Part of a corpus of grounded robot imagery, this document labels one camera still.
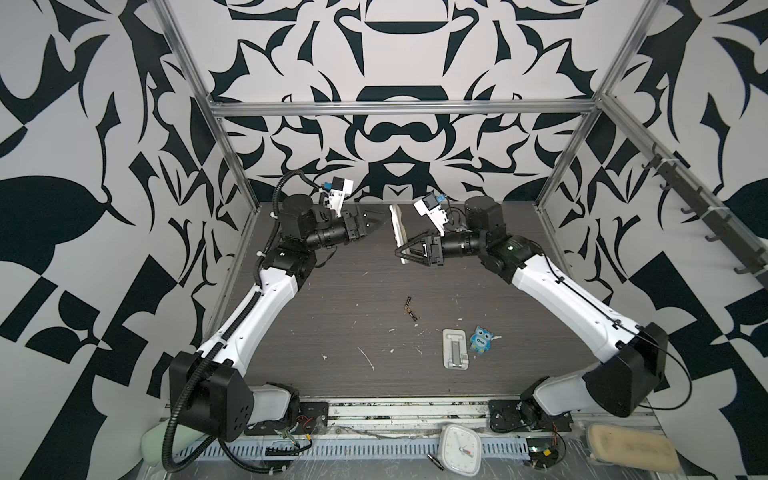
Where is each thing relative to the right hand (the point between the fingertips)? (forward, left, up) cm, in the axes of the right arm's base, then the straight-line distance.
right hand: (401, 251), depth 65 cm
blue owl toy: (-8, -23, -32) cm, 40 cm away
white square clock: (-33, -12, -30) cm, 46 cm away
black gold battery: (+4, -2, -34) cm, 34 cm away
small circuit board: (-34, -32, -35) cm, 58 cm away
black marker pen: (-35, -7, -32) cm, 48 cm away
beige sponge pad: (-33, -50, -30) cm, 67 cm away
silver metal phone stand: (-11, -15, -32) cm, 37 cm away
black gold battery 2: (+2, -3, -33) cm, 33 cm away
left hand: (+7, +3, +5) cm, 9 cm away
